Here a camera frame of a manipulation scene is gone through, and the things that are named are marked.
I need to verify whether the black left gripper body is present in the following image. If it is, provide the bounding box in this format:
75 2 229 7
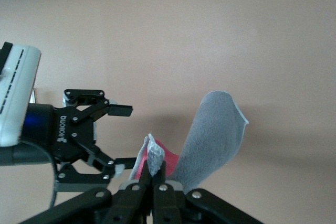
50 105 96 164

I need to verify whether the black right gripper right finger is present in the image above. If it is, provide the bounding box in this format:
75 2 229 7
152 160 264 224

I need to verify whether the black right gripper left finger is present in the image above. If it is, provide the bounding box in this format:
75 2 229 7
18 164 153 224

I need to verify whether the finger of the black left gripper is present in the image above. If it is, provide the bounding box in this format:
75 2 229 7
62 88 133 126
55 139 138 192

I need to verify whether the grey and pink towel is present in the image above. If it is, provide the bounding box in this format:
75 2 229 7
130 90 250 191

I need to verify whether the black left wrist camera cable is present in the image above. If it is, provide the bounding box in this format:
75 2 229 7
48 155 60 209

